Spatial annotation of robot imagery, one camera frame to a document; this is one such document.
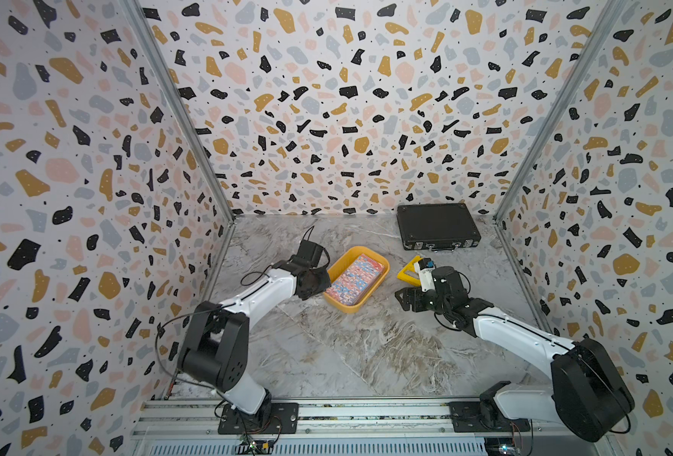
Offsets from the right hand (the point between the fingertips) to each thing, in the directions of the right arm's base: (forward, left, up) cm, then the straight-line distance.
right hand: (405, 292), depth 87 cm
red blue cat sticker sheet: (+7, +16, -4) cm, 17 cm away
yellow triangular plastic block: (+11, -3, -9) cm, 14 cm away
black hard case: (+37, -17, -9) cm, 41 cm away
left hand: (+4, +24, -1) cm, 25 cm away
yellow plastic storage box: (+12, +21, -3) cm, 24 cm away
